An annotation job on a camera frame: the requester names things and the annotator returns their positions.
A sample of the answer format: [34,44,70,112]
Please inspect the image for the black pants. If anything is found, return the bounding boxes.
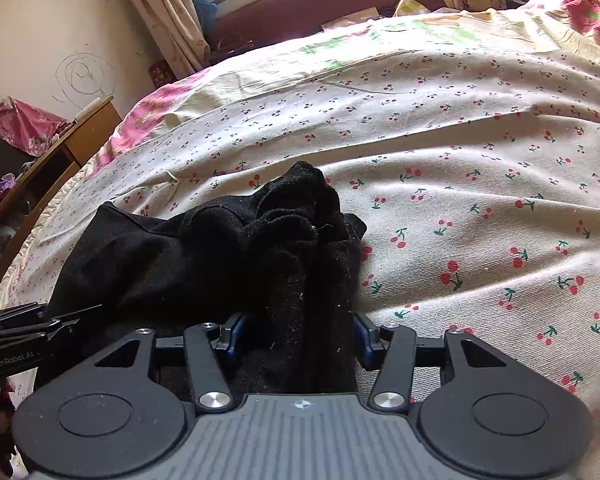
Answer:
[36,162,366,396]

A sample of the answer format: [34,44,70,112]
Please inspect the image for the wooden bedside cabinet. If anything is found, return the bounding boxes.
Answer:
[0,96,121,283]

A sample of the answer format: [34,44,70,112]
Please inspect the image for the pink floral cloth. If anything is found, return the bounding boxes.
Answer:
[0,96,70,157]

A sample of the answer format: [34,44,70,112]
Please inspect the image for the cherry print bed sheet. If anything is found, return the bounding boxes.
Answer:
[0,0,600,479]

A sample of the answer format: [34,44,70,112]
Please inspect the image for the beige floral curtain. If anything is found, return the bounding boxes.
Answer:
[130,0,210,79]

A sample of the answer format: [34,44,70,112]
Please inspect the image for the maroon sofa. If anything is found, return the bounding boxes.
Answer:
[208,0,444,50]

